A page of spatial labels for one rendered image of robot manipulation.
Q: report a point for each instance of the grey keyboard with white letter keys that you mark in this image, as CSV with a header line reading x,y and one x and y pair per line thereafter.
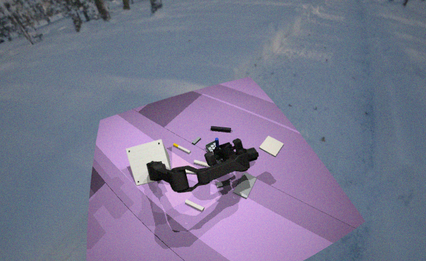
x,y
210,147

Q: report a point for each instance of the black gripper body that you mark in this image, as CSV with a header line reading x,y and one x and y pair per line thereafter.
x,y
221,154

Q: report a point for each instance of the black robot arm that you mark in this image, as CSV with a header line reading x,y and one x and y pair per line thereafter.
x,y
235,161

